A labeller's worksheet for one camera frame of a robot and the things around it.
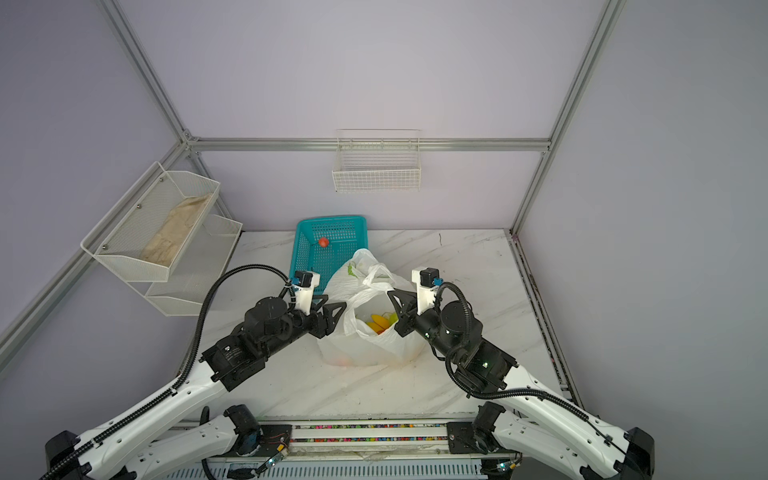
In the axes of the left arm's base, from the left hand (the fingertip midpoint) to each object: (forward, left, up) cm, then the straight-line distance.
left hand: (335, 303), depth 71 cm
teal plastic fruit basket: (+43, +4, -20) cm, 48 cm away
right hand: (-2, -13, +8) cm, 15 cm away
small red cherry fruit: (+41, +13, -22) cm, 48 cm away
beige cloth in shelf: (+13, +45, +6) cm, 47 cm away
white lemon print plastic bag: (-8, -8, +1) cm, 11 cm away
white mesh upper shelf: (+16, +49, +8) cm, 52 cm away
